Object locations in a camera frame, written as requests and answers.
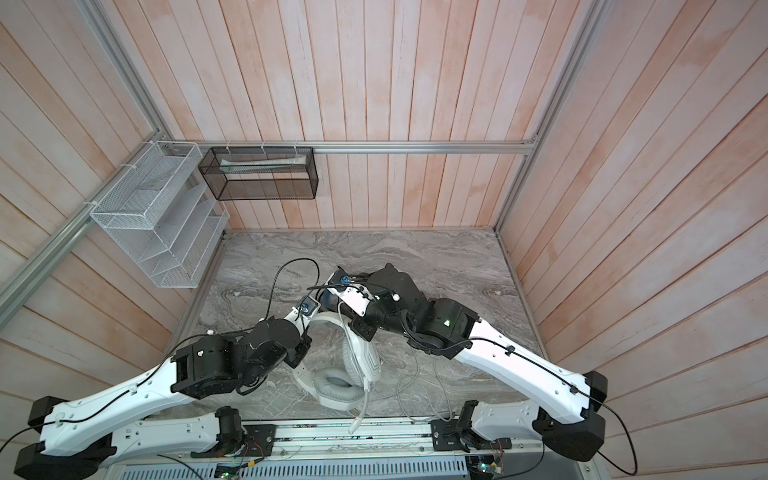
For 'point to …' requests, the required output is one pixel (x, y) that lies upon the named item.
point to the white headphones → (346, 386)
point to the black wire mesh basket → (261, 173)
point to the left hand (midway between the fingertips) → (306, 332)
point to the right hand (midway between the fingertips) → (345, 302)
